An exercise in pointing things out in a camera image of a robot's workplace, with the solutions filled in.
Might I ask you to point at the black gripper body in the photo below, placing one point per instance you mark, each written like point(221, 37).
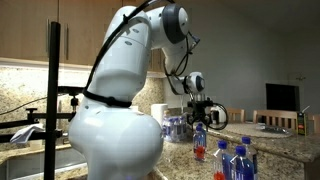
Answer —
point(200, 112)

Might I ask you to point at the fiji water bottle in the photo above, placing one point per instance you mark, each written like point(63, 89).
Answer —
point(220, 164)
point(252, 151)
point(241, 167)
point(200, 147)

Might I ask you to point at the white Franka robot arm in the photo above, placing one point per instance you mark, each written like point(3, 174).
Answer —
point(116, 140)

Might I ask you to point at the shrink-wrapped water bottle pack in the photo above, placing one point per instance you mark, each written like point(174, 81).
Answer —
point(175, 130)

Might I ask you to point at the white plastic jug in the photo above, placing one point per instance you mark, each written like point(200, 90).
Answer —
point(222, 115)

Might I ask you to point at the wooden slatted chair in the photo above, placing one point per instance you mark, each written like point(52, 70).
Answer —
point(315, 124)
point(276, 117)
point(236, 115)

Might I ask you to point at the white paper towel roll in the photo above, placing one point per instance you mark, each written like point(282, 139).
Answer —
point(159, 115)

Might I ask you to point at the small glass dish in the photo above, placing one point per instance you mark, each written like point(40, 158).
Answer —
point(270, 129)

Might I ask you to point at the black flat screen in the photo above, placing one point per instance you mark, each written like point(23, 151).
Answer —
point(281, 97)

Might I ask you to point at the black orange drink carton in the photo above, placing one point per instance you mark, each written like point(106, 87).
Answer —
point(301, 124)

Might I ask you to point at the white crumpled paper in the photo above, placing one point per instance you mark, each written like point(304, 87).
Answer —
point(26, 133)

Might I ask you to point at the black camera stand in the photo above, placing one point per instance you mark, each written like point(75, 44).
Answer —
point(53, 66)

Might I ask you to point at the wooden wall cabinets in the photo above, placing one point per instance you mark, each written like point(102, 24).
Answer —
point(20, 30)

